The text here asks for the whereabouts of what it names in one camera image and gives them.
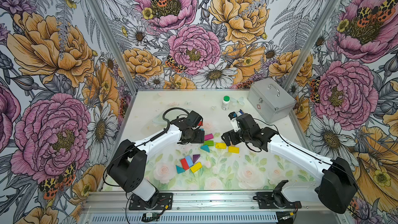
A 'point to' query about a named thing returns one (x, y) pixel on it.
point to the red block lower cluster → (185, 164)
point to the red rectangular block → (200, 123)
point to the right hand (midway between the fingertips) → (230, 137)
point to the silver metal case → (270, 100)
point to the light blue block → (189, 160)
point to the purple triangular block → (195, 157)
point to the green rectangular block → (209, 143)
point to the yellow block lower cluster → (196, 167)
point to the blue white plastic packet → (241, 111)
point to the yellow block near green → (220, 145)
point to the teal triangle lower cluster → (180, 170)
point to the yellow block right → (233, 150)
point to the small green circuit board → (148, 216)
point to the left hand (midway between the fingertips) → (195, 143)
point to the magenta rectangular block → (208, 137)
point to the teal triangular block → (205, 148)
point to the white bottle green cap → (225, 102)
